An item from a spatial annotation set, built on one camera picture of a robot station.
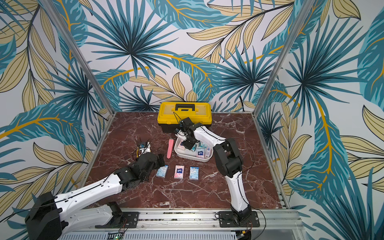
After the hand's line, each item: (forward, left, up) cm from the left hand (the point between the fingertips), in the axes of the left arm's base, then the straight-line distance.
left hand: (156, 157), depth 82 cm
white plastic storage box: (+7, -19, -10) cm, 22 cm away
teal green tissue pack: (+14, -26, -8) cm, 31 cm away
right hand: (+16, -18, -9) cm, 26 cm away
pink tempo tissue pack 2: (+9, -25, -9) cm, 28 cm away
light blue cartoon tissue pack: (-4, -2, -10) cm, 11 cm away
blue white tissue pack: (-5, -21, -10) cm, 24 cm away
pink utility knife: (+9, -5, -12) cm, 16 cm away
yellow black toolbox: (+28, -5, +5) cm, 29 cm away
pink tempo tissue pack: (-4, -12, -10) cm, 16 cm away
